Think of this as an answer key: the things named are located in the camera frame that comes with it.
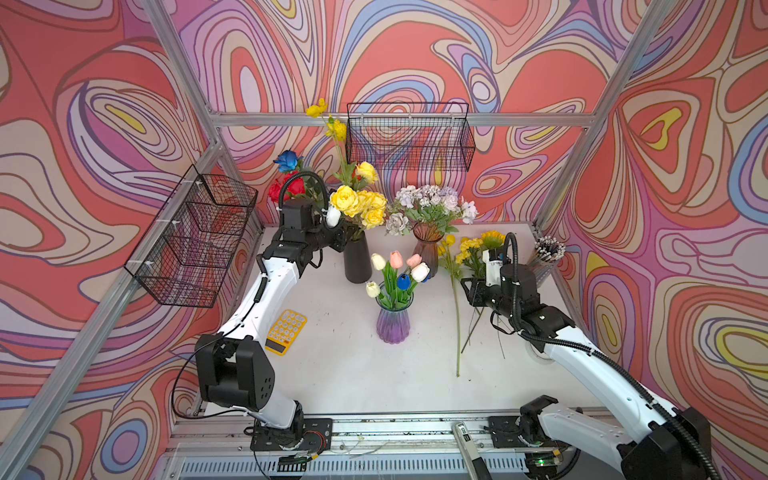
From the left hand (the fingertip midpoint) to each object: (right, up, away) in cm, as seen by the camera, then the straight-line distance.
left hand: (355, 225), depth 80 cm
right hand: (+31, -17, 0) cm, 35 cm away
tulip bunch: (+16, -12, -11) cm, 23 cm away
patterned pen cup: (+57, -7, +9) cm, 58 cm away
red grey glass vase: (+22, -2, +13) cm, 26 cm away
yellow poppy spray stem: (+30, -7, +28) cm, 42 cm away
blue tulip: (+13, -14, -13) cm, 23 cm away
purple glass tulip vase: (+10, -28, +8) cm, 31 cm away
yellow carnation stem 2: (+36, -9, +24) cm, 44 cm away
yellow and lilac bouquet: (+20, +6, +5) cm, 22 cm away
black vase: (-1, -11, +13) cm, 18 cm away
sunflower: (+46, -3, +24) cm, 52 cm away
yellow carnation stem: (+39, -5, +23) cm, 46 cm away
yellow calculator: (-23, -32, +10) cm, 41 cm away
